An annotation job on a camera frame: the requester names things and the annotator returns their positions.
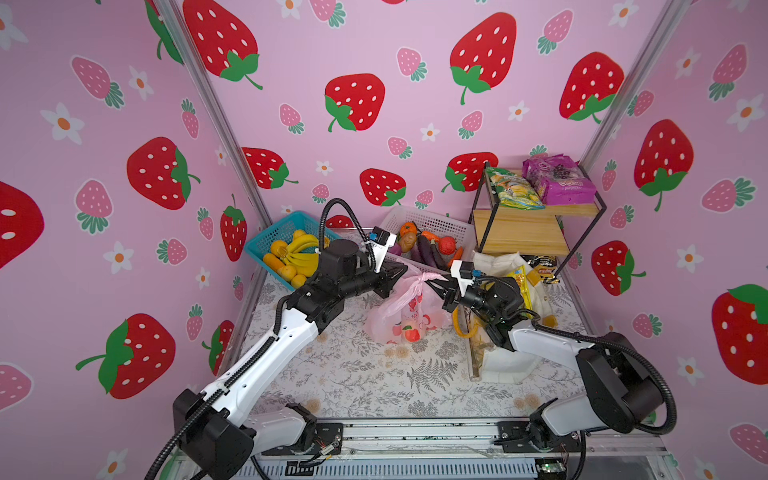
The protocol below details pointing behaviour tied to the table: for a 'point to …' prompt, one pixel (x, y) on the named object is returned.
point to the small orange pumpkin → (407, 227)
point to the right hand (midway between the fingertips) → (425, 277)
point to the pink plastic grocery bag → (411, 310)
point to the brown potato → (407, 241)
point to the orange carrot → (457, 256)
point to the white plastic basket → (435, 226)
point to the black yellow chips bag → (543, 269)
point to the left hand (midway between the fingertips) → (405, 266)
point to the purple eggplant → (425, 251)
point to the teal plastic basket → (283, 230)
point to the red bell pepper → (447, 245)
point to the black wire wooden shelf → (557, 230)
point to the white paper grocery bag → (494, 361)
